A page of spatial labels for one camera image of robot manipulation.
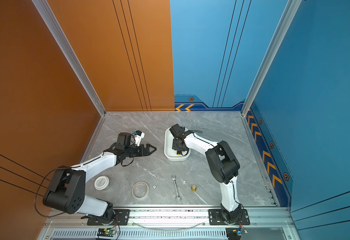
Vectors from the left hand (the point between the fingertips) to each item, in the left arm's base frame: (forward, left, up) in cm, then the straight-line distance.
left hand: (151, 148), depth 89 cm
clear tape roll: (-21, +5, -9) cm, 24 cm away
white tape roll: (-19, +25, -3) cm, 31 cm away
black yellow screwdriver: (0, -16, -5) cm, 17 cm away
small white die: (-19, -3, -8) cm, 21 cm away
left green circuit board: (-40, +18, -10) cm, 45 cm away
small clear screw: (-16, -20, -9) cm, 27 cm away
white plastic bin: (0, -11, -7) cm, 13 cm away
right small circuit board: (-40, -43, -9) cm, 60 cm away
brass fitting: (-21, -24, -6) cm, 33 cm away
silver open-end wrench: (-24, -16, -10) cm, 31 cm away
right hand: (+5, -15, -6) cm, 16 cm away
